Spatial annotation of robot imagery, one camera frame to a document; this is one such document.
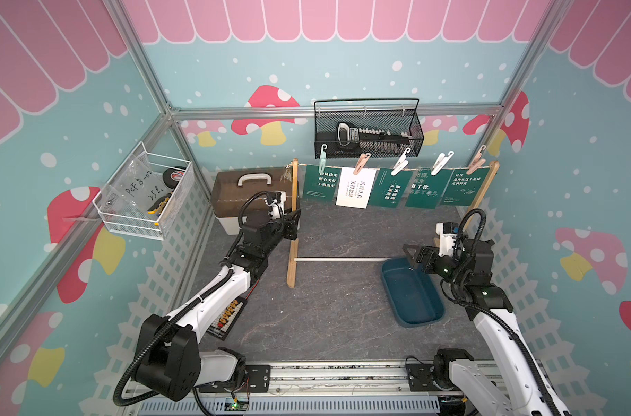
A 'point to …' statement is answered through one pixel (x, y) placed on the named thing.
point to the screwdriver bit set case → (228, 321)
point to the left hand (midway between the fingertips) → (297, 214)
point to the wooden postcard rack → (291, 257)
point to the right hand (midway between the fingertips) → (414, 246)
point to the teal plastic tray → (412, 294)
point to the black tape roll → (172, 178)
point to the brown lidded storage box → (230, 188)
